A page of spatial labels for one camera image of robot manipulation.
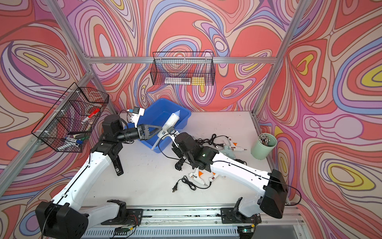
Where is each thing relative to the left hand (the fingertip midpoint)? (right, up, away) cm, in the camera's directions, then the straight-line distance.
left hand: (159, 129), depth 67 cm
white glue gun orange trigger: (+21, -28, +20) cm, 40 cm away
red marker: (-34, +10, +9) cm, 36 cm away
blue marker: (-40, -5, +1) cm, 40 cm away
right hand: (+8, -7, +8) cm, 13 cm away
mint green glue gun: (+43, -12, +31) cm, 54 cm away
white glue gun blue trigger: (+4, +3, +3) cm, 6 cm away
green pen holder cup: (+56, -10, +16) cm, 59 cm away
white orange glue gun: (+28, -28, +19) cm, 44 cm away
